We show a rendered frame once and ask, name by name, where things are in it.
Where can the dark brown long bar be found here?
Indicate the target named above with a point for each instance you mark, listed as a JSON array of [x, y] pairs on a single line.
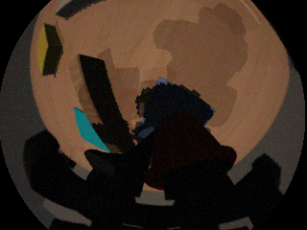
[[94, 91]]

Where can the yellow rectangular block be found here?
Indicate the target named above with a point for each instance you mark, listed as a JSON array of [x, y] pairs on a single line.
[[48, 49]]

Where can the dark red cup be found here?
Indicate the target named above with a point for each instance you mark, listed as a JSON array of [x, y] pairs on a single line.
[[181, 140]]

